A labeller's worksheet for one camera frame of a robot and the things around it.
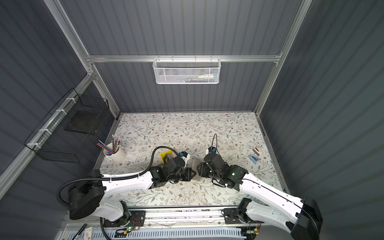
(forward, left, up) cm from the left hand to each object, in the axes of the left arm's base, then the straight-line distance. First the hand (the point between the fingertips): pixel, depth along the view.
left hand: (197, 174), depth 79 cm
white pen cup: (+14, +46, -2) cm, 48 cm away
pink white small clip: (+16, -40, -6) cm, 44 cm away
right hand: (+1, -1, +5) cm, 5 cm away
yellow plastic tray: (+17, +20, -6) cm, 27 cm away
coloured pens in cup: (+18, +51, -1) cm, 54 cm away
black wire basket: (+16, +63, +18) cm, 67 cm away
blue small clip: (+11, -37, -7) cm, 39 cm away
